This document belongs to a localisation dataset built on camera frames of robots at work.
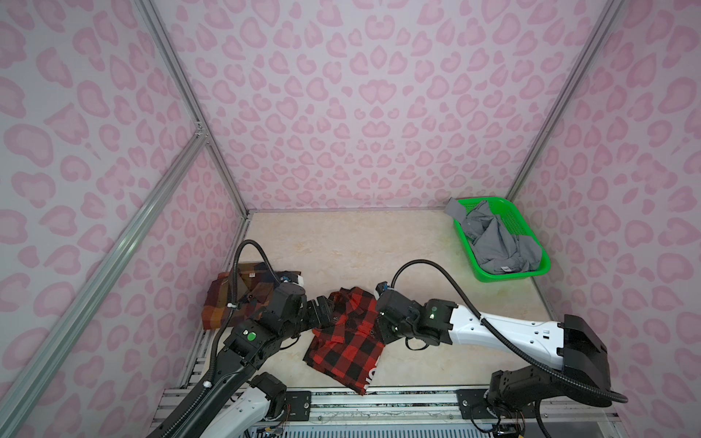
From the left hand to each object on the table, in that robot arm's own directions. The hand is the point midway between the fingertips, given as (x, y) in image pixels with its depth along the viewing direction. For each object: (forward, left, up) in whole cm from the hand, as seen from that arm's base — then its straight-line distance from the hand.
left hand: (325, 304), depth 74 cm
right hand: (-5, -14, -6) cm, 16 cm away
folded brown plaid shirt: (+14, +26, -13) cm, 32 cm away
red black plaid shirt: (-8, -6, -14) cm, 17 cm away
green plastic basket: (+45, -68, -12) cm, 83 cm away
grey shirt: (+28, -61, -14) cm, 69 cm away
